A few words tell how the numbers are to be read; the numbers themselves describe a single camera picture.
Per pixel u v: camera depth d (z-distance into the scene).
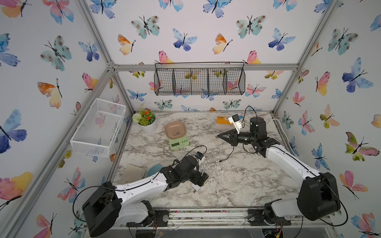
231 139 0.72
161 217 0.74
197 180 0.71
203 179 0.71
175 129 1.05
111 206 0.40
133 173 0.89
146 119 0.98
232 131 0.72
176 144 1.00
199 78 0.98
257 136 0.64
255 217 0.73
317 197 0.41
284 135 1.09
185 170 0.62
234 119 0.71
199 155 0.72
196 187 0.77
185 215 0.76
